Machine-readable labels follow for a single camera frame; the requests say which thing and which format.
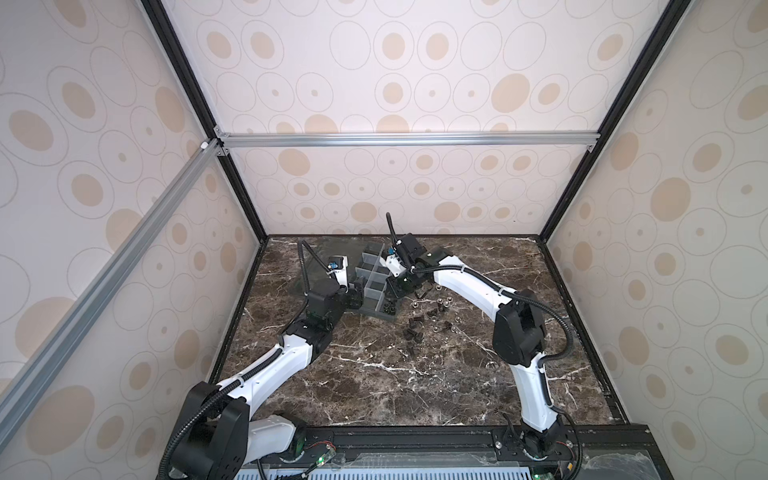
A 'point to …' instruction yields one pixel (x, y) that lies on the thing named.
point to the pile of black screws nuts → (433, 311)
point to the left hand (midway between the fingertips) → (364, 275)
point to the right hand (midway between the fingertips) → (400, 288)
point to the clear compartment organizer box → (375, 280)
